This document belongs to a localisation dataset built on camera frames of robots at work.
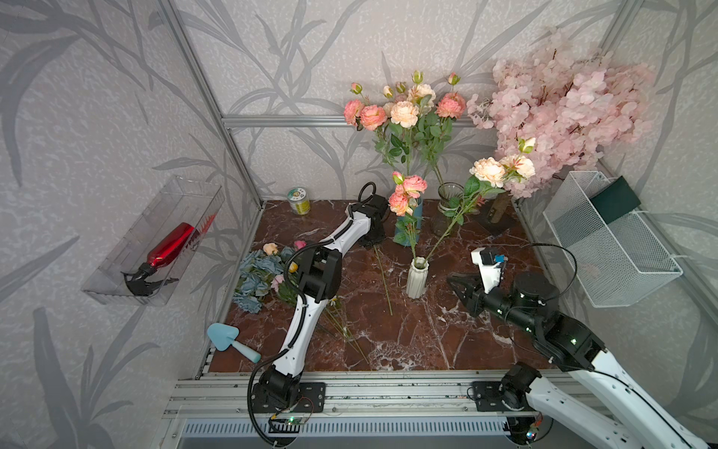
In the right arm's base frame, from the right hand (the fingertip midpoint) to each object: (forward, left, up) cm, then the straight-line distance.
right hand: (450, 277), depth 66 cm
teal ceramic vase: (+15, +9, +1) cm, 17 cm away
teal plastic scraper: (-4, +65, -27) cm, 71 cm away
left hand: (+30, +18, -26) cm, 43 cm away
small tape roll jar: (+47, +49, -20) cm, 71 cm away
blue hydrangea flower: (+12, +55, -16) cm, 59 cm away
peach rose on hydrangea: (+23, +55, -19) cm, 62 cm away
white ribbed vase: (+8, +6, -14) cm, 17 cm away
